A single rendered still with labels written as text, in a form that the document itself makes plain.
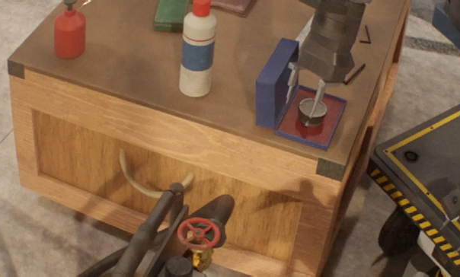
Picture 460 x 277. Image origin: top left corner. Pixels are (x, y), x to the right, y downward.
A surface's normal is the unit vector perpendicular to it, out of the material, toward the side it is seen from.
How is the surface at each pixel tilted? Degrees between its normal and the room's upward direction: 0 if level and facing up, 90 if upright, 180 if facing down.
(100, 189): 90
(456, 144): 0
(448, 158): 0
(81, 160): 90
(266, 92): 90
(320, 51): 63
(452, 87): 0
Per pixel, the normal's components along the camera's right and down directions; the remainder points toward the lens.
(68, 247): 0.08, -0.74
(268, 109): -0.36, 0.61
